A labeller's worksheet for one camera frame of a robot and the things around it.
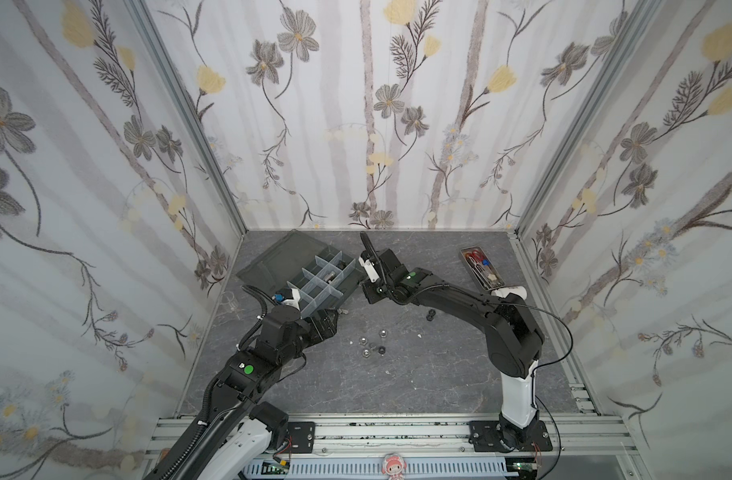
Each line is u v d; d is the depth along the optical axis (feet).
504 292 3.23
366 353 2.90
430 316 3.14
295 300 2.20
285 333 1.77
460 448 2.41
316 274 3.32
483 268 3.60
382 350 2.91
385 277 2.30
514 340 1.63
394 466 2.21
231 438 1.92
